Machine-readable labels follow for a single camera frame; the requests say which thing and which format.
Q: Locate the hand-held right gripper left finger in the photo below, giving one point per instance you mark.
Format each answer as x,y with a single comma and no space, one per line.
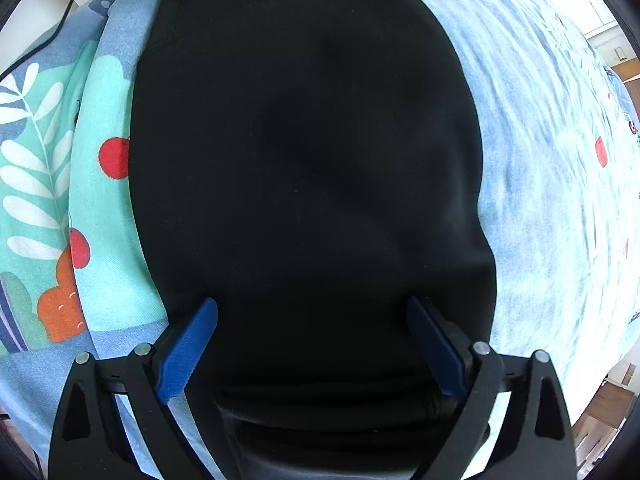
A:
187,345

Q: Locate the black pants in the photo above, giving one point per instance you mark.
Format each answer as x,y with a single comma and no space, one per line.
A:
300,160

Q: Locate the dinosaur print pillow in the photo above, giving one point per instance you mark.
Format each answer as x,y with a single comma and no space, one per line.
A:
627,120

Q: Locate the wooden headboard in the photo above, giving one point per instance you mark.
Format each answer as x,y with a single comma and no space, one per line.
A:
627,69

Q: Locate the beige wall switch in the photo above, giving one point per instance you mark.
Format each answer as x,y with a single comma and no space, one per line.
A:
620,54

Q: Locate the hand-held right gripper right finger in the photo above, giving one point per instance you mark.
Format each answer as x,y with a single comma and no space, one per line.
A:
435,350

